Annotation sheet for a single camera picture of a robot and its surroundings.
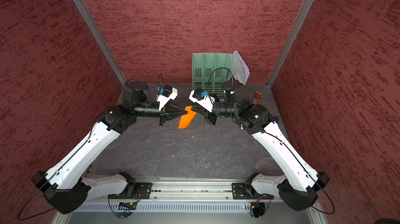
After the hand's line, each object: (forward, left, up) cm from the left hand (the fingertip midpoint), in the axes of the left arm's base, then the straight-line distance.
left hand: (183, 114), depth 60 cm
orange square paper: (-1, -1, -2) cm, 3 cm away
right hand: (+1, -4, +1) cm, 4 cm away
